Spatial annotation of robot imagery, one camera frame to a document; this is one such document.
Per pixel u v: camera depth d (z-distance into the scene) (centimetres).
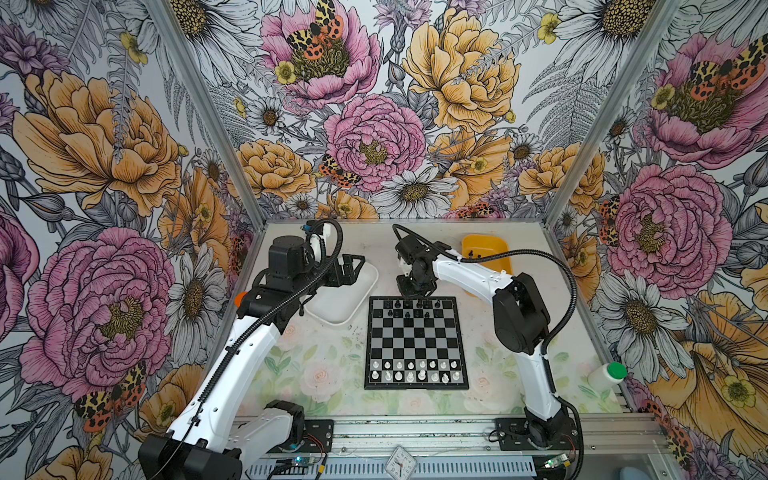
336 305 96
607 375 76
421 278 81
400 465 69
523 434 73
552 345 91
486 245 108
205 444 38
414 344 89
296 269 57
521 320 55
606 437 76
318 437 73
